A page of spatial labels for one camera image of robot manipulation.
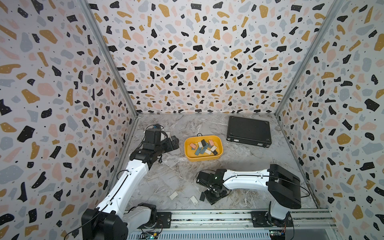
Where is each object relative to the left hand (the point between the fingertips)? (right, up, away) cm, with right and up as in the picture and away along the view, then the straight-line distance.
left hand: (173, 141), depth 80 cm
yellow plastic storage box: (+8, -9, +20) cm, 23 cm away
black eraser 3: (+16, -30, +1) cm, 34 cm away
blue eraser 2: (+17, -8, +19) cm, 26 cm away
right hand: (+20, -32, -1) cm, 38 cm away
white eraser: (+14, -4, +20) cm, 25 cm away
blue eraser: (+13, -8, +19) cm, 25 cm away
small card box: (-8, +3, +27) cm, 28 cm away
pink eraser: (+9, -5, +22) cm, 24 cm away
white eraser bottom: (+11, -31, -1) cm, 33 cm away
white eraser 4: (0, -30, +1) cm, 30 cm away
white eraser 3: (+20, -8, +18) cm, 28 cm away
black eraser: (+17, -3, +22) cm, 28 cm away
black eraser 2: (+24, -9, +18) cm, 32 cm away
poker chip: (+14, +2, +29) cm, 32 cm away
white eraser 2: (+23, -6, +20) cm, 31 cm away
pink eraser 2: (+22, -3, +21) cm, 31 cm away
